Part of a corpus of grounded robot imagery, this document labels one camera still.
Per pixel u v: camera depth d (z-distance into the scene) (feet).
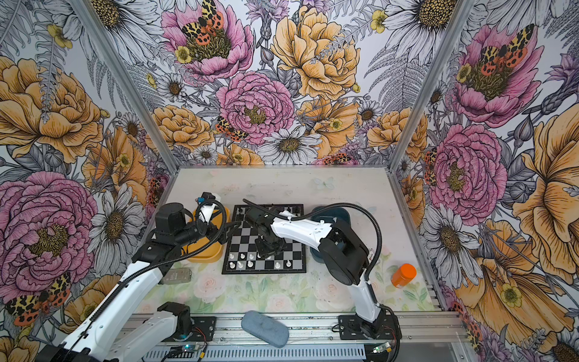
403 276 2.51
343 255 1.65
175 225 1.93
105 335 1.36
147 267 1.64
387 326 2.40
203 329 2.41
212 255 3.28
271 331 2.33
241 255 2.86
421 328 2.50
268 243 2.42
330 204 1.74
